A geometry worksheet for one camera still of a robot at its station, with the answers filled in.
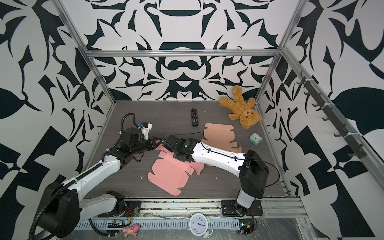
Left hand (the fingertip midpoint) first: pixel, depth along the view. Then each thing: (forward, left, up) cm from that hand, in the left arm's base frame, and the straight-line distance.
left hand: (163, 137), depth 81 cm
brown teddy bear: (+27, -52, -10) cm, 59 cm away
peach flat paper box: (+9, -35, -15) cm, 39 cm away
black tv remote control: (+24, -18, -14) cm, 33 cm away
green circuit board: (-37, +23, -19) cm, 47 cm away
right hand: (-4, -10, -3) cm, 11 cm away
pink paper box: (-14, -3, -16) cm, 21 cm away
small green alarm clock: (+6, -57, -15) cm, 59 cm away
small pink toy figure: (-39, +12, -13) cm, 43 cm away
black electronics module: (-39, -40, -17) cm, 59 cm away
